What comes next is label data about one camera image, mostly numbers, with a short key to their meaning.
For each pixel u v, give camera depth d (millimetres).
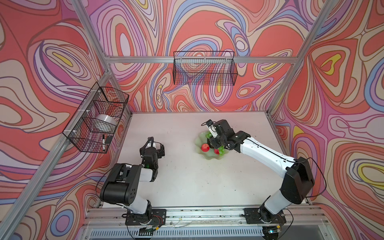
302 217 764
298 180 430
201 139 981
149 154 731
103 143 719
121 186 453
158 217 731
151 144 783
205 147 949
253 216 734
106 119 736
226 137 623
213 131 729
